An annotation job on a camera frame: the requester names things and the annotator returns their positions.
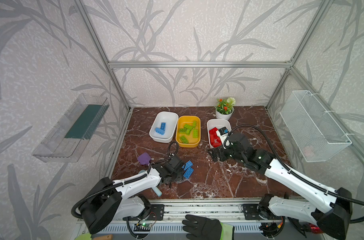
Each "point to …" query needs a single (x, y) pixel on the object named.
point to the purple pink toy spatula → (144, 158)
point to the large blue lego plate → (160, 131)
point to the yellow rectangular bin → (183, 120)
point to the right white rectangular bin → (218, 123)
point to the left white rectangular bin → (170, 118)
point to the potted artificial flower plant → (224, 108)
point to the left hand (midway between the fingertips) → (181, 171)
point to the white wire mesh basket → (317, 134)
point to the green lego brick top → (188, 126)
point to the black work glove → (198, 228)
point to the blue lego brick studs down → (188, 172)
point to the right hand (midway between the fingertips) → (215, 142)
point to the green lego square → (182, 130)
